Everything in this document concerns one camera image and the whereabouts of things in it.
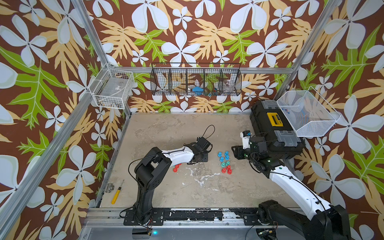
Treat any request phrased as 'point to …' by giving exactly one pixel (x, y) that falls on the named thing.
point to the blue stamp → (219, 154)
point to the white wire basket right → (308, 114)
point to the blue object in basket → (198, 90)
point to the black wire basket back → (204, 79)
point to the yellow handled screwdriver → (117, 194)
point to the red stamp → (229, 171)
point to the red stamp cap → (175, 170)
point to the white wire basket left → (112, 88)
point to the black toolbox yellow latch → (267, 120)
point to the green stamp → (223, 164)
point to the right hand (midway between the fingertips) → (234, 146)
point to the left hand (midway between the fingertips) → (205, 155)
